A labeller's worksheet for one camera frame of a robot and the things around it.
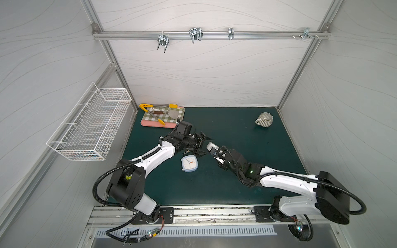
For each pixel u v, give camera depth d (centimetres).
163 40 79
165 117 115
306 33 77
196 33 76
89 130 69
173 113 117
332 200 41
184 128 67
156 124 110
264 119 105
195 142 73
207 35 78
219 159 70
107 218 75
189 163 88
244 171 60
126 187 43
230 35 78
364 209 40
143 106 118
